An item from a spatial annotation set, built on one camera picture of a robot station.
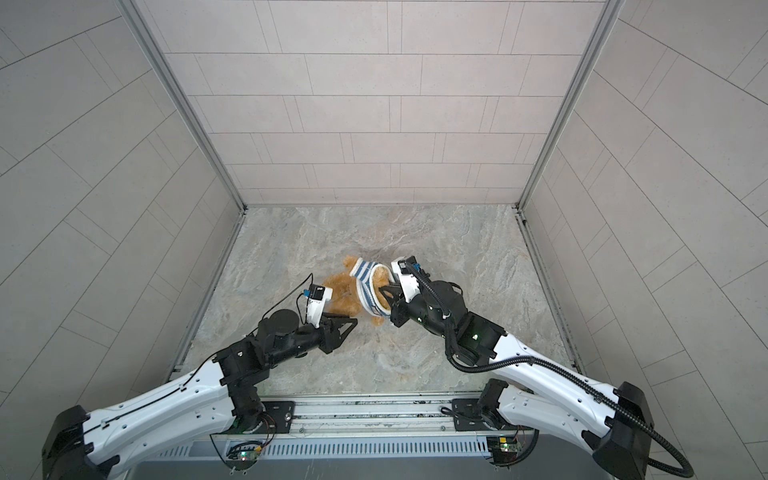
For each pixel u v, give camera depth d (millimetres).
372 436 698
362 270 666
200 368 509
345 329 677
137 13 708
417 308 603
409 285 593
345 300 803
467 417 718
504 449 680
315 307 643
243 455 653
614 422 393
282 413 721
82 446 402
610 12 699
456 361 517
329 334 618
